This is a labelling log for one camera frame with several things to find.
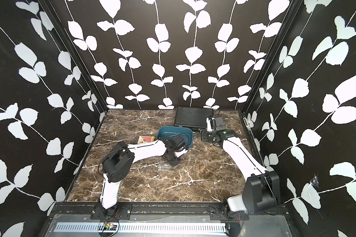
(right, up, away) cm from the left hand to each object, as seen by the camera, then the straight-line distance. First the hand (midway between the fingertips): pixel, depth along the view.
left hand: (176, 160), depth 92 cm
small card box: (-22, +12, +9) cm, 27 cm away
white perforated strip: (-38, -27, -22) cm, 52 cm away
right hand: (+15, +18, -6) cm, 24 cm away
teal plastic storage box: (+7, +16, +11) cm, 21 cm away
